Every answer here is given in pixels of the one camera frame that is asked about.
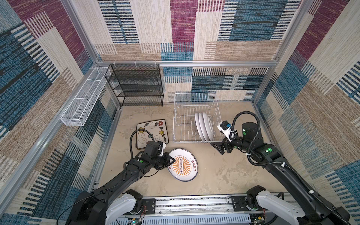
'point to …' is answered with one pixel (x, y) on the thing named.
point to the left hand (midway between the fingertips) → (176, 158)
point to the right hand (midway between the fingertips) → (217, 138)
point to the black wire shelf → (136, 85)
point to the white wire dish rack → (185, 105)
